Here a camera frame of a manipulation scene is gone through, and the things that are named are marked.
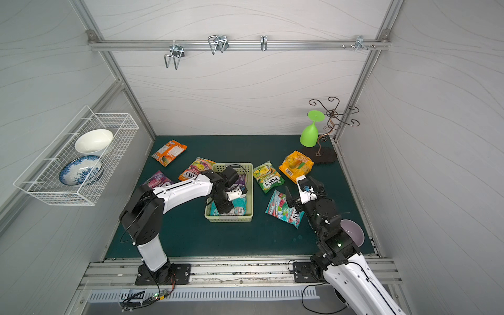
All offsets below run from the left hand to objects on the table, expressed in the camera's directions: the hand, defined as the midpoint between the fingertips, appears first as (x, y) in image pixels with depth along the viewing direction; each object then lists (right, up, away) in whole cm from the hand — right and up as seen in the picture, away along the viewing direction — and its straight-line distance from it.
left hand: (226, 207), depth 87 cm
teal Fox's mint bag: (+24, -1, +3) cm, 24 cm away
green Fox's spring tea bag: (+19, +12, +14) cm, 27 cm away
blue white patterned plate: (-46, +18, -22) cm, 54 cm away
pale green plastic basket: (+7, +17, +11) cm, 22 cm away
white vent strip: (-6, -28, -17) cm, 33 cm away
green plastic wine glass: (+38, +32, +3) cm, 50 cm away
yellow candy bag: (+34, +18, +15) cm, 41 cm away
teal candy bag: (+6, 0, +1) cm, 6 cm away
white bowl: (-47, +28, -15) cm, 57 cm away
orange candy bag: (-39, +23, +24) cm, 51 cm away
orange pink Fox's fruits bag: (-18, +18, +18) cm, 31 cm away
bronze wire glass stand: (+55, +23, +24) cm, 64 cm away
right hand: (+31, +14, -15) cm, 37 cm away
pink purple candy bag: (-37, +10, +11) cm, 40 cm away
